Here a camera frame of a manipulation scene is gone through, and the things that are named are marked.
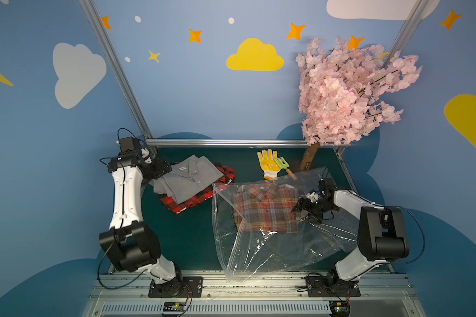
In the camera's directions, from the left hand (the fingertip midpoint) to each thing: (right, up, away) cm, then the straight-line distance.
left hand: (160, 170), depth 81 cm
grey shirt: (+7, -4, +15) cm, 17 cm away
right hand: (+62, -20, +11) cm, 67 cm away
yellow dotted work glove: (+51, +1, +31) cm, 60 cm away
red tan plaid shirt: (+46, -18, +12) cm, 51 cm away
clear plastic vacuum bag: (+42, -27, -2) cm, 50 cm away
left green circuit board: (+9, -50, -9) cm, 52 cm away
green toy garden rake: (+59, +3, +34) cm, 68 cm away
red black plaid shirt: (+16, -12, +13) cm, 24 cm away
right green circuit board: (+71, -52, -8) cm, 88 cm away
